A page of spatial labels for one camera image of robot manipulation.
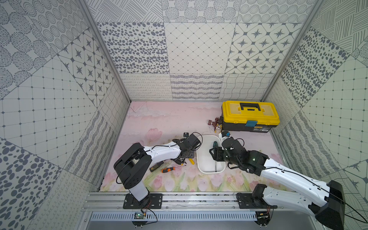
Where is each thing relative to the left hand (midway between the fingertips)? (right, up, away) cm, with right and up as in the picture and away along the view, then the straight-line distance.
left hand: (190, 150), depth 89 cm
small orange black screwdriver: (-14, -10, -5) cm, 18 cm away
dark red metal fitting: (+18, +16, +15) cm, 29 cm away
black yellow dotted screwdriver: (-23, -9, -5) cm, 25 cm away
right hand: (+12, +2, -13) cm, 18 cm away
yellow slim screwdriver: (+1, -6, -2) cm, 7 cm away
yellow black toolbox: (+39, +22, -1) cm, 45 cm away
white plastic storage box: (+9, -8, -1) cm, 12 cm away
